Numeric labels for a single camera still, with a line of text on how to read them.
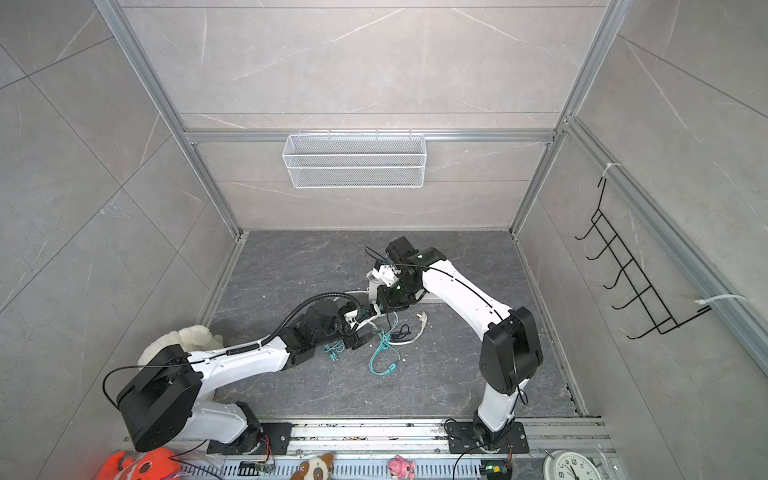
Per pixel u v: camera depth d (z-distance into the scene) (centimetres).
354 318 68
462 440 73
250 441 66
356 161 100
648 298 62
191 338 73
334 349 86
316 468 67
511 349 46
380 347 86
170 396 42
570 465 67
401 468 67
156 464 63
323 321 64
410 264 61
